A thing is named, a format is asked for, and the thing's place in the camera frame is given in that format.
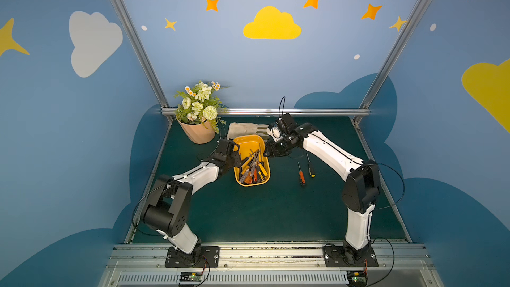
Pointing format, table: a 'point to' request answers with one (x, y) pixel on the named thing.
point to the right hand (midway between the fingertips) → (269, 152)
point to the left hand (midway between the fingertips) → (237, 154)
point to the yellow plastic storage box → (255, 170)
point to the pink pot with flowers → (199, 112)
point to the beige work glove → (236, 129)
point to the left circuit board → (190, 278)
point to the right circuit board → (356, 278)
